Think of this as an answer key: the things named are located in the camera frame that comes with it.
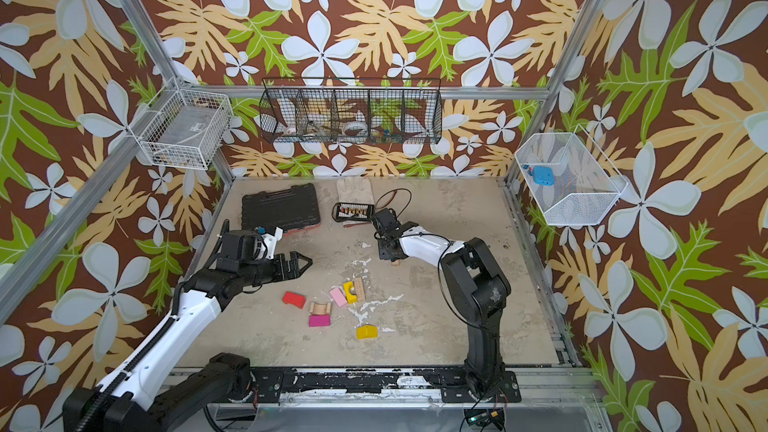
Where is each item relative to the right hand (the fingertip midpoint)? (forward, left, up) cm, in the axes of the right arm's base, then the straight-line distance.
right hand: (389, 248), depth 97 cm
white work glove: (+27, +13, -1) cm, 30 cm away
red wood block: (-16, +29, -1) cm, 33 cm away
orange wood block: (-4, -2, -2) cm, 5 cm away
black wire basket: (+36, +12, +29) cm, 48 cm away
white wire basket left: (+22, +60, +32) cm, 72 cm away
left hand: (-12, +25, +14) cm, 31 cm away
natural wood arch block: (-19, +21, -2) cm, 28 cm away
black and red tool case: (+17, +35, +1) cm, 39 cm away
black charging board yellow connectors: (+16, +12, 0) cm, 20 cm away
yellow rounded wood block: (-27, +7, 0) cm, 28 cm away
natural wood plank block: (-13, +9, -2) cm, 16 cm away
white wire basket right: (+3, -52, +27) cm, 59 cm away
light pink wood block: (-16, +16, -1) cm, 22 cm away
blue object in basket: (+10, -45, +23) cm, 52 cm away
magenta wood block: (-22, +21, -3) cm, 31 cm away
